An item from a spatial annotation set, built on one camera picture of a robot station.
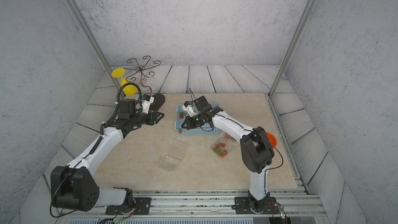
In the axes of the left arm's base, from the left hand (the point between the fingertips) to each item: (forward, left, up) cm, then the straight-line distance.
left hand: (163, 114), depth 82 cm
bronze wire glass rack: (+28, +14, +9) cm, 33 cm away
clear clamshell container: (-11, -4, -22) cm, 25 cm away
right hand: (-4, -9, -6) cm, 12 cm away
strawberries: (-10, -30, -21) cm, 38 cm away
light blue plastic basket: (-5, -9, -8) cm, 13 cm away
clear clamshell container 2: (-10, -34, -20) cm, 41 cm away
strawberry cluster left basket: (+15, -6, -21) cm, 26 cm away
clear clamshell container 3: (-5, -39, -19) cm, 44 cm away
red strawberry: (-2, -36, -20) cm, 41 cm away
